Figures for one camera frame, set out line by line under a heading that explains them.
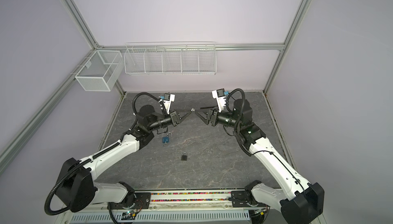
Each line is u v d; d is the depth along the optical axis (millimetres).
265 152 467
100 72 1010
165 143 935
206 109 586
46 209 367
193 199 755
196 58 1052
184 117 691
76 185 404
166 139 944
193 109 710
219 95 588
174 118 632
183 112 680
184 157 881
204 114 672
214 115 572
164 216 707
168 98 656
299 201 373
